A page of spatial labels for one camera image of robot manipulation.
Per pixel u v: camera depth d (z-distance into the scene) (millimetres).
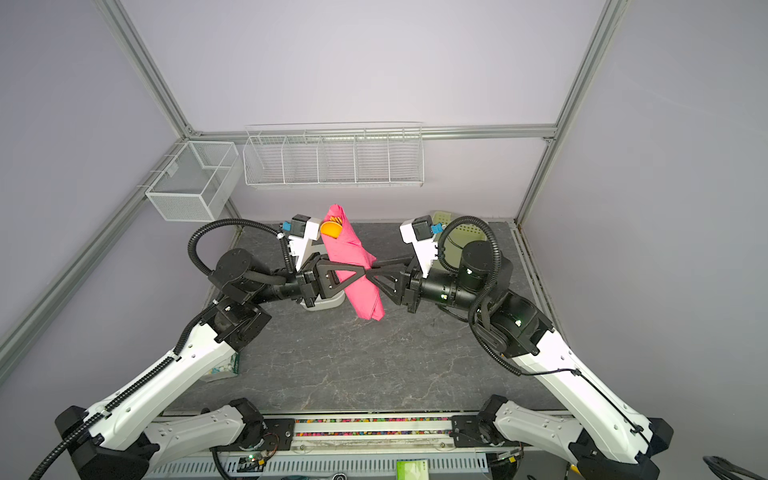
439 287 462
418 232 445
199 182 989
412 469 675
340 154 1068
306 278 468
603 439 391
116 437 382
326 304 969
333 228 477
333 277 511
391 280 526
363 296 516
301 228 474
